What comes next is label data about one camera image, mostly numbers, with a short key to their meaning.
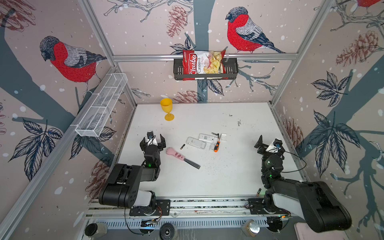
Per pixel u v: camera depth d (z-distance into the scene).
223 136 1.01
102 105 0.78
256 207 0.73
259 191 0.78
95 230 0.61
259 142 0.78
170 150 0.92
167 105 1.00
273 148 0.69
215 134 1.02
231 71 0.93
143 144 0.83
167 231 0.59
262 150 0.77
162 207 0.73
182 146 0.96
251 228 0.60
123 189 0.43
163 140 0.83
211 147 0.96
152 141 0.76
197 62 0.87
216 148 0.93
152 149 0.72
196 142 0.98
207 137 0.99
